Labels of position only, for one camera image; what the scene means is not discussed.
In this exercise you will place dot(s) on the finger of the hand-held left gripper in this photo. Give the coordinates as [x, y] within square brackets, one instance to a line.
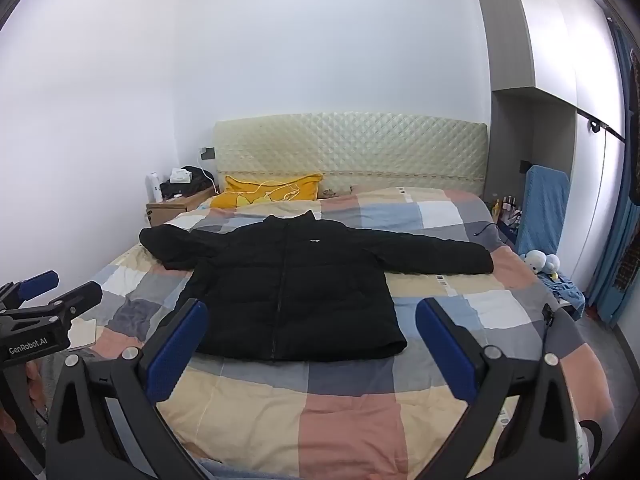
[37, 282]
[80, 297]

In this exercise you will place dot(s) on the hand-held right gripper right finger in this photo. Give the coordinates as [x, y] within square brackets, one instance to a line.
[442, 345]

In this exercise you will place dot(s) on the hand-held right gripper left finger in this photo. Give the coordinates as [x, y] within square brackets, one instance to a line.
[175, 355]

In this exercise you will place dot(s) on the black puffer jacket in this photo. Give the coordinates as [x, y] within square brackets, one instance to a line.
[300, 285]

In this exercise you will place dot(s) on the checkered bed blanket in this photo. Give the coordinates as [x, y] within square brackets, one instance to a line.
[350, 410]

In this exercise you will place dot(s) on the wooden nightstand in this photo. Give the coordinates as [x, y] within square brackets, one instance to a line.
[170, 212]

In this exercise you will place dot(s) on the white plush toy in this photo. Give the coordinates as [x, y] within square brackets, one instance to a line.
[535, 260]

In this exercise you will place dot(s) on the white bottle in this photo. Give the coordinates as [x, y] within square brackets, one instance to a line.
[154, 188]

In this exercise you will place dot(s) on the blue crumpled clothing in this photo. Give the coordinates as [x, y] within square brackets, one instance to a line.
[567, 292]

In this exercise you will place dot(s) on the group of small bottles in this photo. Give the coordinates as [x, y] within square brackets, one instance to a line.
[507, 207]

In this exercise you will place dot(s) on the white tissue box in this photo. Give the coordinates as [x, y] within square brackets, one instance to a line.
[180, 176]

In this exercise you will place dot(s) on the black bag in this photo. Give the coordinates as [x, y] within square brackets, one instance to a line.
[194, 188]

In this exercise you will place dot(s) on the blue cloth-covered chair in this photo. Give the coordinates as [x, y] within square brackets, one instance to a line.
[542, 210]

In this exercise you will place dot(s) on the blue curtain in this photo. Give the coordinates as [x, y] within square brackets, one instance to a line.
[617, 240]

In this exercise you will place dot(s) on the yellow pillow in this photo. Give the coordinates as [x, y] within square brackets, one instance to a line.
[306, 185]

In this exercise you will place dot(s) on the cream quilted headboard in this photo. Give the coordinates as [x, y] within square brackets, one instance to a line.
[350, 150]

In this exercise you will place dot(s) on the black curtain rod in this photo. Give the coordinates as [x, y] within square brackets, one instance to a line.
[602, 125]

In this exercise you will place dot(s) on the grey and white wardrobe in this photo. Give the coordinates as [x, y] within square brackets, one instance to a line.
[550, 35]

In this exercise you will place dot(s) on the grey wall socket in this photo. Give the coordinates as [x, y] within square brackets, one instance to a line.
[207, 153]

